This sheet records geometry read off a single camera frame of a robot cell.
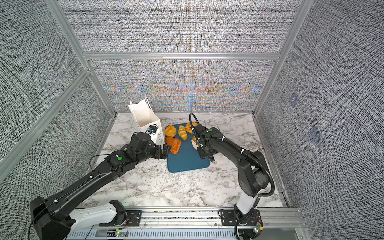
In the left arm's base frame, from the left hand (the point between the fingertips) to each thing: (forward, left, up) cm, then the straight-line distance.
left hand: (164, 145), depth 75 cm
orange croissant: (+13, -4, -18) cm, 22 cm away
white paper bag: (+29, +15, -11) cm, 35 cm away
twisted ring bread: (+26, -13, -18) cm, 35 cm away
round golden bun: (+23, 0, -17) cm, 28 cm away
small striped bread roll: (+22, -9, -18) cm, 30 cm away
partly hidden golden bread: (+8, -16, -6) cm, 18 cm away
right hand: (+2, -24, -13) cm, 27 cm away
